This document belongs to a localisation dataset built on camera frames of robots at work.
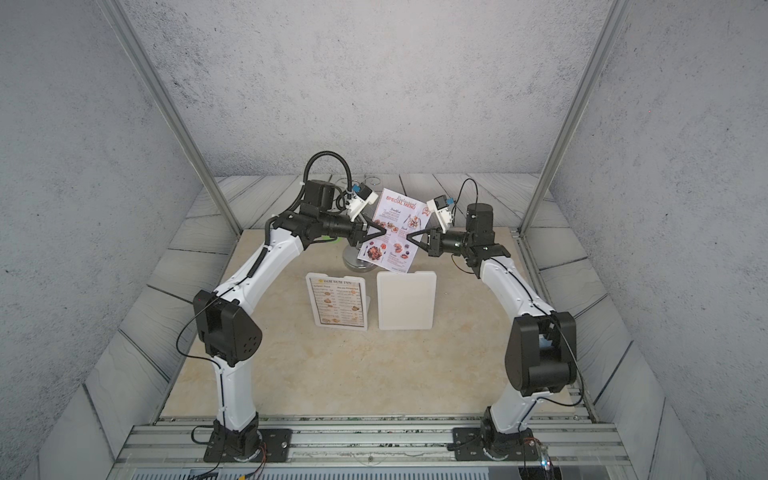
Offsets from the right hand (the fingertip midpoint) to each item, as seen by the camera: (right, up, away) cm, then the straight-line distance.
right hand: (410, 238), depth 79 cm
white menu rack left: (-12, -17, +6) cm, 22 cm away
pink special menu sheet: (-3, +6, -1) cm, 6 cm away
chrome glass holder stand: (-21, -4, +36) cm, 42 cm away
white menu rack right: (-1, -17, +8) cm, 19 cm away
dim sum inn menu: (-20, -18, +7) cm, 27 cm away
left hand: (-6, +2, 0) cm, 6 cm away
